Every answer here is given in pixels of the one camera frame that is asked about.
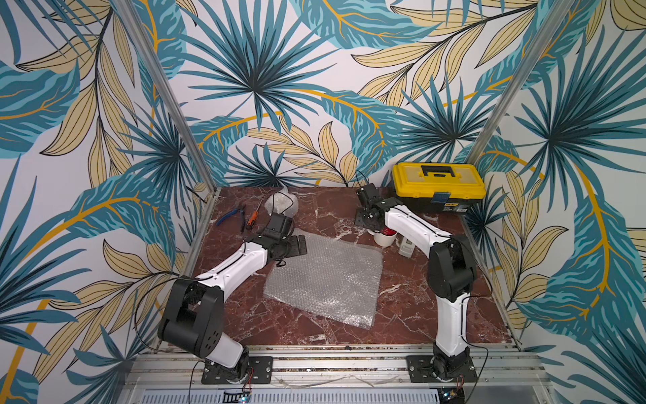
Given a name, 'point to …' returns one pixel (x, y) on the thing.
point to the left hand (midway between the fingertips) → (293, 249)
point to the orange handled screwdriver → (252, 219)
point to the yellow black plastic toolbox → (440, 187)
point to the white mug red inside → (385, 237)
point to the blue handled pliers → (231, 213)
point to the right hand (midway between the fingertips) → (364, 219)
